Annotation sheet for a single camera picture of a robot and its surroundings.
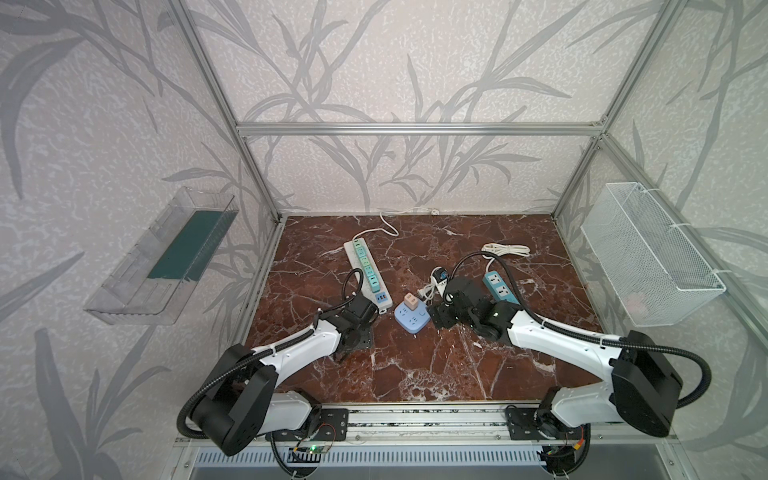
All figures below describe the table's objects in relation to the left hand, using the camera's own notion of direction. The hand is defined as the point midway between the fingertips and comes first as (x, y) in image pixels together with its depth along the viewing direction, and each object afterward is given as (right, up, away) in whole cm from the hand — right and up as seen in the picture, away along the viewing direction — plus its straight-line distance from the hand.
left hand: (362, 330), depth 89 cm
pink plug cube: (+15, +9, 0) cm, 17 cm away
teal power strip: (+44, +11, +11) cm, 46 cm away
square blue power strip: (+14, +3, 0) cm, 15 cm away
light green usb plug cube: (-1, +20, +10) cm, 22 cm away
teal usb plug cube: (-2, +23, +12) cm, 26 cm away
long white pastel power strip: (+5, +8, +5) cm, 11 cm away
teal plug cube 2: (+3, +14, +5) cm, 15 cm away
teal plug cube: (+1, +17, +7) cm, 19 cm away
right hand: (+23, +12, -3) cm, 26 cm away
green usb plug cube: (-4, +26, +14) cm, 30 cm away
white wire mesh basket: (+66, +21, -26) cm, 74 cm away
